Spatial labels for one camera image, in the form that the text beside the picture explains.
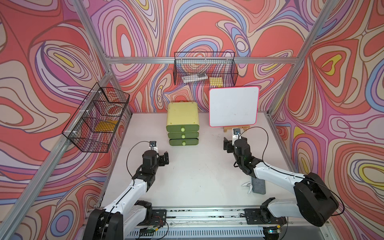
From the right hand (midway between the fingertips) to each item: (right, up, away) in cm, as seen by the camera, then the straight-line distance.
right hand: (232, 140), depth 87 cm
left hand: (-43, -7, -1) cm, 43 cm away
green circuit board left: (-45, -42, -17) cm, 64 cm away
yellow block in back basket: (-9, +36, +5) cm, 38 cm away
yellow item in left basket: (-65, +9, -16) cm, 67 cm away
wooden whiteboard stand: (+14, +7, +18) cm, 24 cm away
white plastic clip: (+8, -24, -5) cm, 26 cm away
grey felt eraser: (+13, -25, -5) cm, 29 cm away
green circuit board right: (+16, -42, -16) cm, 48 cm away
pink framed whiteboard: (+5, +22, +14) cm, 27 cm away
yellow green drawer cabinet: (-29, +10, -3) cm, 31 cm away
